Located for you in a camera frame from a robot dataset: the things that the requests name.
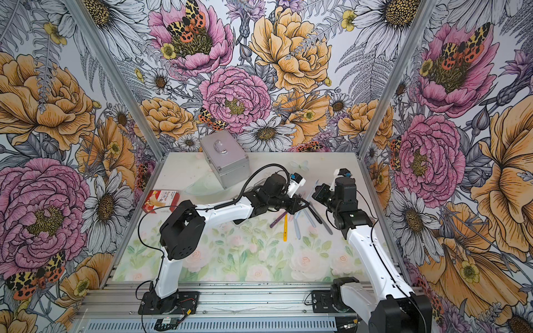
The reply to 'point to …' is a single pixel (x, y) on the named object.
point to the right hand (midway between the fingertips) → (313, 191)
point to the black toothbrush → (325, 225)
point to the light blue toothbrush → (295, 216)
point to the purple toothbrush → (277, 219)
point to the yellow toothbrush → (285, 228)
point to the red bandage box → (160, 201)
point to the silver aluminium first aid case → (230, 160)
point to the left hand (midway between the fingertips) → (306, 208)
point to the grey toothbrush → (309, 219)
